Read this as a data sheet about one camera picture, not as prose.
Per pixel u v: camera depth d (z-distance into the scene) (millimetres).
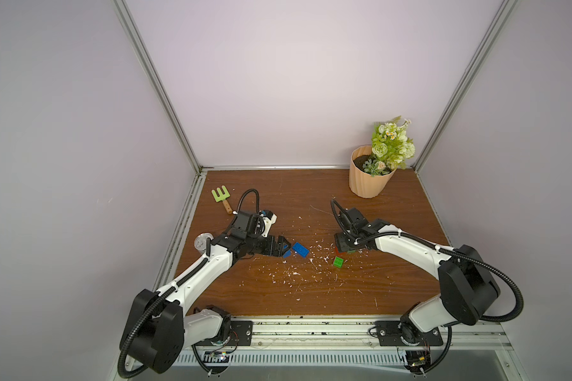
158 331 400
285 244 771
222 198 1085
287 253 767
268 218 760
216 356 714
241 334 730
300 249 899
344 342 726
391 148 902
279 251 726
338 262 875
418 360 699
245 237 650
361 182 1002
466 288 432
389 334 731
